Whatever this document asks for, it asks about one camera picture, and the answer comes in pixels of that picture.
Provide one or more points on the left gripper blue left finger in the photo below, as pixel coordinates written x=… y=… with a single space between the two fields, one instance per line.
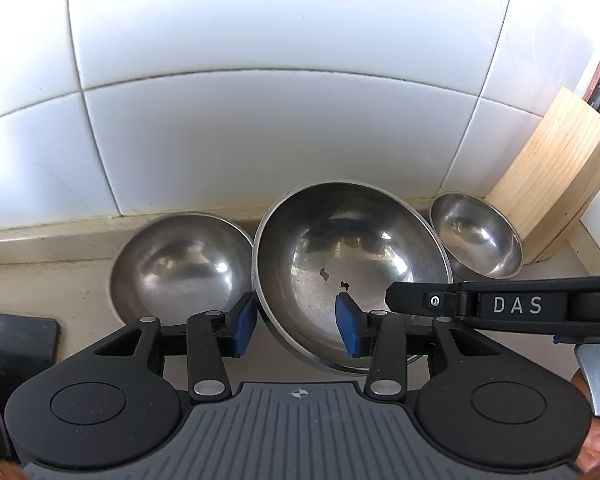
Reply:
x=212 y=336

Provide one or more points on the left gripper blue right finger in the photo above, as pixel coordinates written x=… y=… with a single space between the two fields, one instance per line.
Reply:
x=381 y=336

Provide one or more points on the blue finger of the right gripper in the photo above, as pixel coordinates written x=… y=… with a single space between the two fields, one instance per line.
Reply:
x=425 y=299

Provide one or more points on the steel bowl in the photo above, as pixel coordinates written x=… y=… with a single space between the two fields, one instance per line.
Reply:
x=481 y=243
x=329 y=237
x=180 y=265

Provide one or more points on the person right hand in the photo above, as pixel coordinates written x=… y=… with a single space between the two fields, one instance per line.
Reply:
x=589 y=456

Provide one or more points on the wooden knife block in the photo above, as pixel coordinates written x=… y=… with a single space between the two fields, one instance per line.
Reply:
x=551 y=182

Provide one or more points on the black gas stove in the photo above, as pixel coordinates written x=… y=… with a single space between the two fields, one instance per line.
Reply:
x=28 y=345

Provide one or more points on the wooden handled knife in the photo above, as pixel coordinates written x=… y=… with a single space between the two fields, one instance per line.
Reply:
x=592 y=84

